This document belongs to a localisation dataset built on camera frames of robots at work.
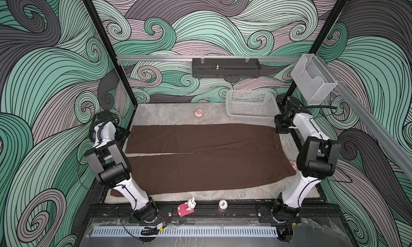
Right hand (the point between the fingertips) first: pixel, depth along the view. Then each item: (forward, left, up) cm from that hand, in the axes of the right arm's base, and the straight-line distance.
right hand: (274, 122), depth 94 cm
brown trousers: (-18, +64, -11) cm, 68 cm away
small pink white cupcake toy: (+15, +47, -8) cm, 49 cm away
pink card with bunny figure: (-45, +50, -6) cm, 67 cm away
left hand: (-11, +87, 0) cm, 88 cm away
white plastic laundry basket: (+24, +7, -11) cm, 27 cm away
